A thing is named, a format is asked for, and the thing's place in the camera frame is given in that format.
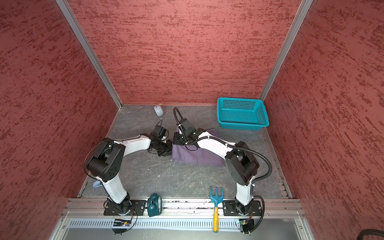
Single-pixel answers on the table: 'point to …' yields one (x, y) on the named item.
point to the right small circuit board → (248, 225)
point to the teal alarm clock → (154, 205)
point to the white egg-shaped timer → (158, 110)
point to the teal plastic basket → (241, 114)
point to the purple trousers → (189, 154)
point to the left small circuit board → (121, 222)
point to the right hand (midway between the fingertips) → (172, 143)
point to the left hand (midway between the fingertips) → (175, 154)
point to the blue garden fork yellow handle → (216, 199)
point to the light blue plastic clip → (96, 183)
